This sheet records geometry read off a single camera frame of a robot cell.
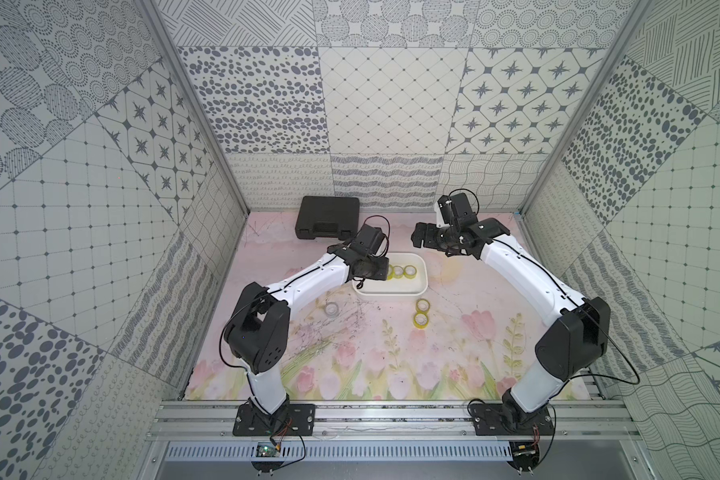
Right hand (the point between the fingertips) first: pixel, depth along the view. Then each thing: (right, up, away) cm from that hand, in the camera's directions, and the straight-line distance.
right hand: (426, 242), depth 85 cm
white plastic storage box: (-1, -15, +13) cm, 20 cm away
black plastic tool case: (-34, +9, +33) cm, 48 cm away
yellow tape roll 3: (-1, -25, +6) cm, 25 cm away
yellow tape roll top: (+1, -21, +10) cm, 23 cm away
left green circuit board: (-42, -51, -13) cm, 67 cm away
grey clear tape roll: (-29, -22, +9) cm, 37 cm away
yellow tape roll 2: (-3, -11, +17) cm, 20 cm away
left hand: (-12, -7, +4) cm, 15 cm away
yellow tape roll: (-9, -11, +19) cm, 24 cm away
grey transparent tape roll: (-7, -11, +18) cm, 22 cm away
